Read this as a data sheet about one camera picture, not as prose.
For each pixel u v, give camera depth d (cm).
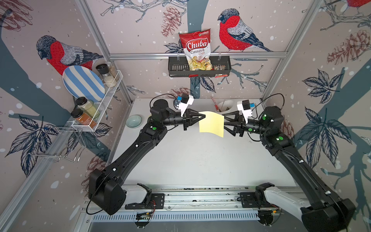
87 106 65
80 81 70
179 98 54
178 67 94
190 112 59
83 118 61
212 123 60
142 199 61
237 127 56
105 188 38
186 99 54
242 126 55
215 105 104
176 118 58
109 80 83
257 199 68
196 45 80
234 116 64
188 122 56
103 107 69
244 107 55
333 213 36
